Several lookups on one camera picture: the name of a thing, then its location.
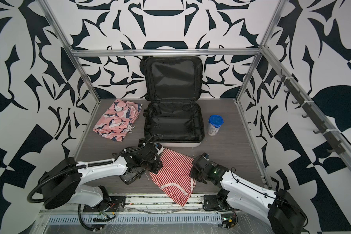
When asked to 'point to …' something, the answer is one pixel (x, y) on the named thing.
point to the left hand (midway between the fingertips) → (164, 164)
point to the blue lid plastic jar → (215, 122)
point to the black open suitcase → (173, 115)
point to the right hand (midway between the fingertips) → (189, 173)
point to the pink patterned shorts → (116, 122)
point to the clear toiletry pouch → (133, 174)
